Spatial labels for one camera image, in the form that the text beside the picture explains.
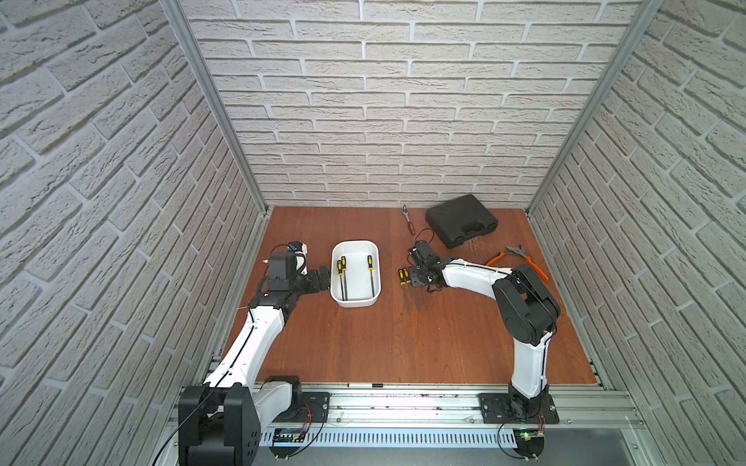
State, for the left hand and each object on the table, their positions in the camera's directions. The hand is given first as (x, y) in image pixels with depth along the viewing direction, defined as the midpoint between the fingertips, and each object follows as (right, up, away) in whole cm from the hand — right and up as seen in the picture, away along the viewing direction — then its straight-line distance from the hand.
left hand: (319, 267), depth 85 cm
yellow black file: (+26, -7, +13) cm, 29 cm away
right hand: (+33, -4, +15) cm, 36 cm away
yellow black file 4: (+14, +1, +18) cm, 23 cm away
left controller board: (-6, -42, -12) cm, 44 cm away
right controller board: (+55, -42, -15) cm, 71 cm away
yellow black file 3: (+4, -4, +13) cm, 15 cm away
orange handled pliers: (+70, +4, +22) cm, 74 cm away
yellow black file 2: (+33, -11, +10) cm, 36 cm away
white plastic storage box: (+9, -4, +16) cm, 19 cm away
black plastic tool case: (+49, +16, +27) cm, 58 cm away
